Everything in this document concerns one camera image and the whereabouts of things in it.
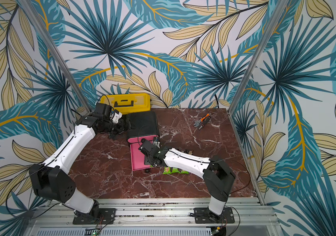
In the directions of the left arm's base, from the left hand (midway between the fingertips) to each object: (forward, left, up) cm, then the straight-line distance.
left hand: (130, 132), depth 79 cm
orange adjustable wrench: (+24, -42, -20) cm, 52 cm away
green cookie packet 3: (-13, -30, -21) cm, 39 cm away
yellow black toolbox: (+28, +9, -5) cm, 30 cm away
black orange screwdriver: (+26, -48, -21) cm, 59 cm away
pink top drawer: (0, -5, -6) cm, 8 cm away
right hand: (-9, -10, -13) cm, 19 cm away
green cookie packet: (-12, -20, -21) cm, 32 cm away
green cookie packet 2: (-12, -25, -21) cm, 35 cm away
